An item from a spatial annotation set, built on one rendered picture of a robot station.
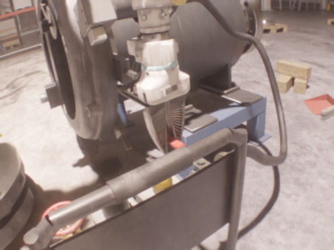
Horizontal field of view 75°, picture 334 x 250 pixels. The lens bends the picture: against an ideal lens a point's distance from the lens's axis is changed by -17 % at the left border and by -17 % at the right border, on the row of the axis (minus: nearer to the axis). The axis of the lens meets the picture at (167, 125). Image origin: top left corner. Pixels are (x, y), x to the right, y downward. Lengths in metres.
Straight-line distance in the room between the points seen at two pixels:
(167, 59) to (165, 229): 0.30
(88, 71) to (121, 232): 0.52
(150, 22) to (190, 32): 0.62
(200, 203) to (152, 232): 0.10
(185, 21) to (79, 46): 0.47
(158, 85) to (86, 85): 0.38
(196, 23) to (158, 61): 0.65
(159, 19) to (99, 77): 0.38
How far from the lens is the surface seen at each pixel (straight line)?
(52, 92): 1.14
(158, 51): 0.46
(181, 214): 0.46
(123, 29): 1.06
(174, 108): 0.54
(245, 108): 1.26
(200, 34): 1.11
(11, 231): 1.08
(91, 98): 0.83
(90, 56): 0.77
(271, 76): 1.06
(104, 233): 0.39
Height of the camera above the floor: 0.77
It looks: 28 degrees down
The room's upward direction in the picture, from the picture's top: 7 degrees counter-clockwise
